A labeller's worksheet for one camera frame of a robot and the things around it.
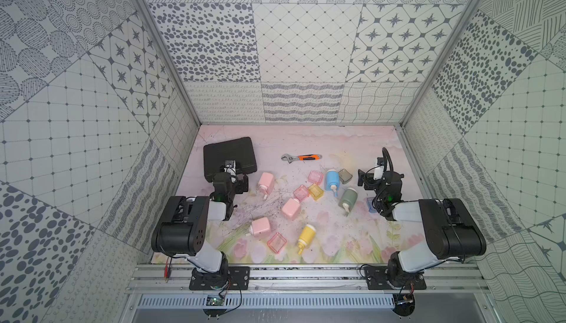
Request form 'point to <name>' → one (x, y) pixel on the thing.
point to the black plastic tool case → (240, 150)
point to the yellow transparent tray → (315, 192)
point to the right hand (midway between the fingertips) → (371, 172)
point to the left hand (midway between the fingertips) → (240, 174)
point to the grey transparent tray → (344, 175)
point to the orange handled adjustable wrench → (290, 158)
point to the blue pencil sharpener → (332, 181)
